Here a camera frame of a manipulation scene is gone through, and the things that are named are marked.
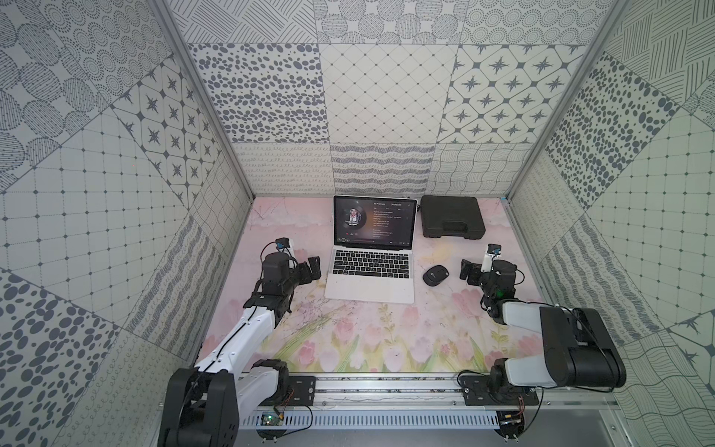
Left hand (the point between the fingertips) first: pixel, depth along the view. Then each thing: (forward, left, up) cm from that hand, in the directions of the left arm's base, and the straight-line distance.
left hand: (303, 257), depth 86 cm
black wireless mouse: (+1, -44, -12) cm, 45 cm away
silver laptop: (+15, -22, -11) cm, 29 cm away
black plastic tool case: (+26, -53, -9) cm, 60 cm away
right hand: (+4, -58, -9) cm, 59 cm away
